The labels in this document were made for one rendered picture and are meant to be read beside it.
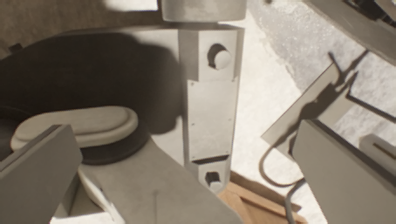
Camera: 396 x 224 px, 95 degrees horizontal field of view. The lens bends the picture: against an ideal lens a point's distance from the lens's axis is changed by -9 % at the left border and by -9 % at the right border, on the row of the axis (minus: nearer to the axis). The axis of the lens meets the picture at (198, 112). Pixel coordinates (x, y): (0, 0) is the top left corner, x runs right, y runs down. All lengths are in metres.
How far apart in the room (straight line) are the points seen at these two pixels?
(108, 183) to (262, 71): 0.60
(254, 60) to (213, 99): 0.28
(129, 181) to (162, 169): 0.05
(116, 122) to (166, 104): 0.17
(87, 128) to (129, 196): 0.13
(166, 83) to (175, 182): 0.25
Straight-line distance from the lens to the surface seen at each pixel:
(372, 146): 0.84
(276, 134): 0.92
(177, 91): 0.48
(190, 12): 0.43
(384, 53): 0.36
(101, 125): 0.35
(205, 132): 0.53
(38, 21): 0.67
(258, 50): 0.72
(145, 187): 0.30
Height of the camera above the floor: 0.61
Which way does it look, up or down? 58 degrees down
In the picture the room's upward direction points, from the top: 154 degrees clockwise
